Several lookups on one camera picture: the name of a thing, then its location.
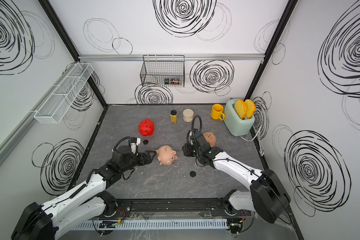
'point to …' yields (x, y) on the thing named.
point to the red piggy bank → (146, 127)
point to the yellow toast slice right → (250, 108)
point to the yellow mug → (217, 112)
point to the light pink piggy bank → (166, 155)
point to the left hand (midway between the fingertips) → (151, 153)
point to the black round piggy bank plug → (192, 174)
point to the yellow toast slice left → (240, 108)
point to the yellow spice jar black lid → (174, 116)
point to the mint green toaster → (238, 126)
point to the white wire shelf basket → (54, 108)
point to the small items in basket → (172, 81)
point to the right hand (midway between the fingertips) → (184, 149)
